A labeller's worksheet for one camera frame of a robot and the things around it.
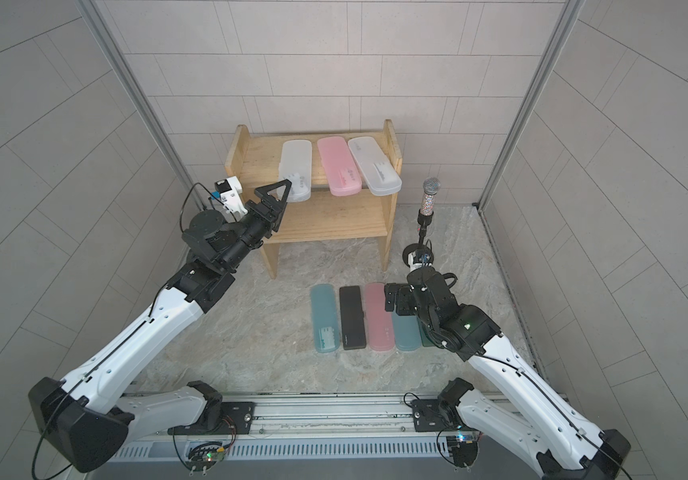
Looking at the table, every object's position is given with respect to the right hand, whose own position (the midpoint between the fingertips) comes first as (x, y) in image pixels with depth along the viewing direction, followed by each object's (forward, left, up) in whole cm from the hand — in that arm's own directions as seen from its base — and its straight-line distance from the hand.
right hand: (398, 288), depth 74 cm
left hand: (+11, +21, +24) cm, 34 cm away
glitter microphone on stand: (+24, -12, -1) cm, 27 cm away
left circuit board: (-30, +47, -16) cm, 58 cm away
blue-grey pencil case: (-4, -3, -19) cm, 20 cm away
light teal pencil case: (+1, +20, -17) cm, 27 cm away
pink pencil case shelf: (-1, +4, -17) cm, 18 cm away
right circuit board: (-32, -12, -20) cm, 39 cm away
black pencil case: (+1, +12, -17) cm, 21 cm away
